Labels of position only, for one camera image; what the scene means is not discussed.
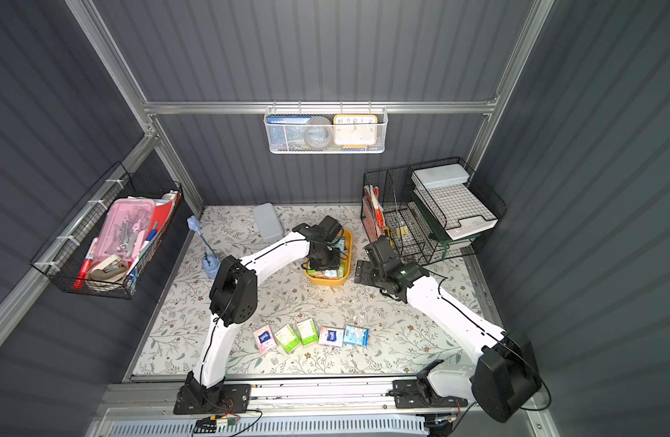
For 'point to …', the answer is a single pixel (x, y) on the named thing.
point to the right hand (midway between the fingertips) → (373, 270)
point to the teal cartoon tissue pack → (340, 243)
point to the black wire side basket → (114, 277)
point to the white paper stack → (450, 200)
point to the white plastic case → (269, 222)
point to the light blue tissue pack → (356, 336)
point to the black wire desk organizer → (390, 208)
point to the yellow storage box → (344, 269)
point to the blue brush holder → (210, 262)
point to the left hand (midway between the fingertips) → (340, 269)
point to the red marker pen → (86, 265)
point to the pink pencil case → (124, 229)
